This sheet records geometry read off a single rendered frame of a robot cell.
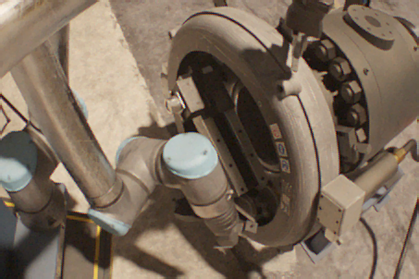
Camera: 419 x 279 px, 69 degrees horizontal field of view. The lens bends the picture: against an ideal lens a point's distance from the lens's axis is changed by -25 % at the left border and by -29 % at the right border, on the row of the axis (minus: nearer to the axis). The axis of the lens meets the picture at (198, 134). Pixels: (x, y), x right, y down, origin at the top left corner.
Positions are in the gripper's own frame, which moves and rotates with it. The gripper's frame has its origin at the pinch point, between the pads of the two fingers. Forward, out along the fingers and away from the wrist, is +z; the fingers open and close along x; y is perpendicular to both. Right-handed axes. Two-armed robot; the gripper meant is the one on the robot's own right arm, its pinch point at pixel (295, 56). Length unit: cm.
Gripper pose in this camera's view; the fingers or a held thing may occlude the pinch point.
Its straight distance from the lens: 75.5
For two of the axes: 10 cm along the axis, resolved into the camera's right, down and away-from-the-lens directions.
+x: -9.6, -2.7, 0.7
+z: -1.0, 5.6, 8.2
